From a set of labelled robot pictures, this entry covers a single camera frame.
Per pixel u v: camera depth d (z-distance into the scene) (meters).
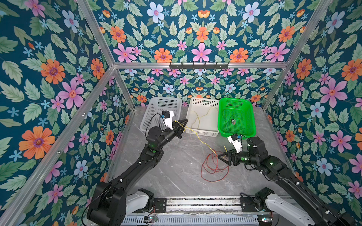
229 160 0.64
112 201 0.40
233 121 1.11
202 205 0.75
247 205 0.73
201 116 1.14
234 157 0.63
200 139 1.01
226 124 1.08
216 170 0.85
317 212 0.41
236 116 1.15
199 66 0.93
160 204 0.74
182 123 0.71
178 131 0.64
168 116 0.64
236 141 0.66
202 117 1.12
